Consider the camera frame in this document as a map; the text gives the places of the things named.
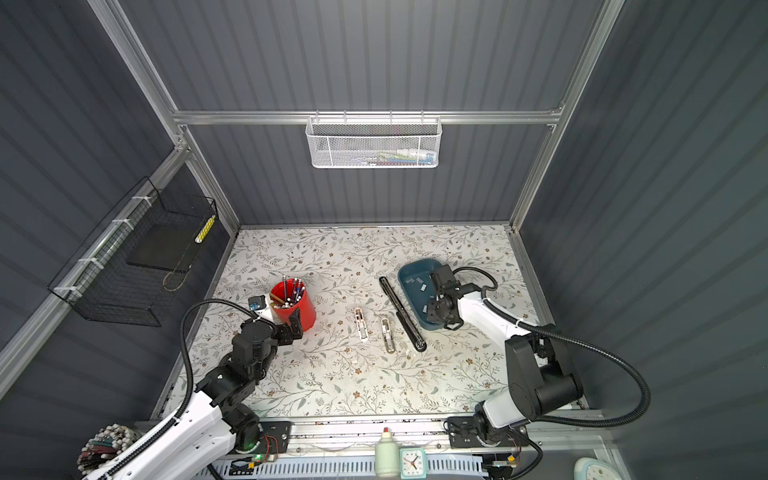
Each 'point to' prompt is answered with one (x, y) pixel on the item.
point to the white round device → (589, 468)
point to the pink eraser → (360, 324)
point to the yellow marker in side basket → (199, 238)
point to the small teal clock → (413, 464)
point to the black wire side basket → (150, 243)
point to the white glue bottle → (387, 456)
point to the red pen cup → (289, 295)
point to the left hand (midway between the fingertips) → (282, 312)
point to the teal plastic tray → (414, 276)
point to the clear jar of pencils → (104, 444)
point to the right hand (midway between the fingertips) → (441, 315)
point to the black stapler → (404, 319)
